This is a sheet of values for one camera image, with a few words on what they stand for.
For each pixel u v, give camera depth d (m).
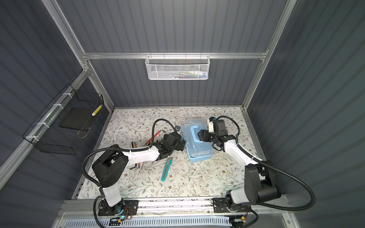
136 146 0.97
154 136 1.02
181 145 0.85
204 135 0.79
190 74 0.93
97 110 0.82
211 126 0.81
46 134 0.65
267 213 0.73
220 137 0.67
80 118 0.75
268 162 0.44
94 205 0.69
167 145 0.71
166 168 0.87
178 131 0.81
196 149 0.81
